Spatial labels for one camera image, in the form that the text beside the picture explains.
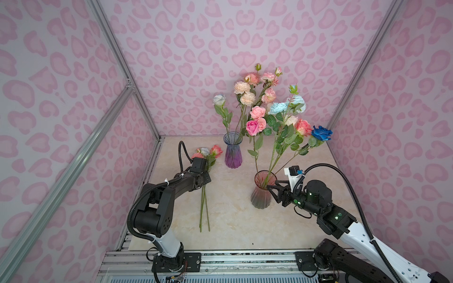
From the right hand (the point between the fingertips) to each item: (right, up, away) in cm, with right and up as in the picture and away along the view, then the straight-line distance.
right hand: (271, 185), depth 70 cm
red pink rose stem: (-26, +13, +38) cm, 48 cm away
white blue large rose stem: (-32, +13, +37) cm, 51 cm away
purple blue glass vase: (-15, +12, +25) cm, 32 cm away
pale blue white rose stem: (-21, +34, +16) cm, 43 cm away
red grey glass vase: (-2, -8, +12) cm, 15 cm away
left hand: (-30, 0, +26) cm, 40 cm away
